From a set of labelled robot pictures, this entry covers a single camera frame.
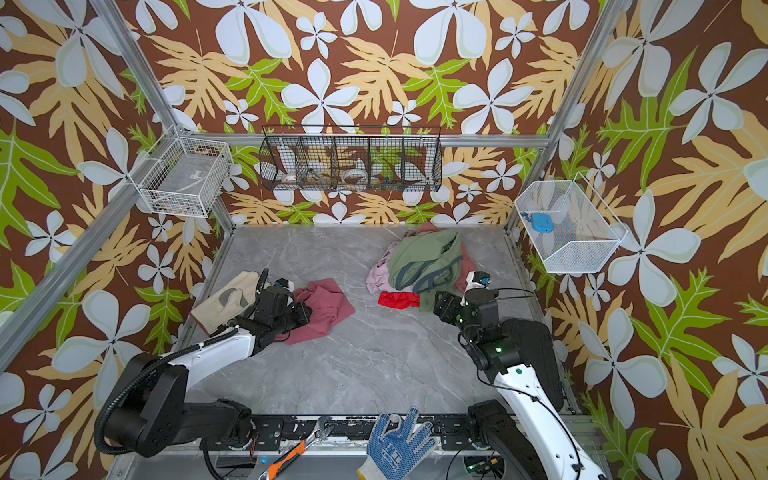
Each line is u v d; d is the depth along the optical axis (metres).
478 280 0.67
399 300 0.97
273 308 0.69
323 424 0.76
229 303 0.97
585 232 0.78
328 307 0.91
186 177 0.86
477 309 0.56
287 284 0.84
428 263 0.93
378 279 0.98
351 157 0.97
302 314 0.80
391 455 0.70
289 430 0.75
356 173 0.99
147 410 0.42
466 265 1.06
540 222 0.86
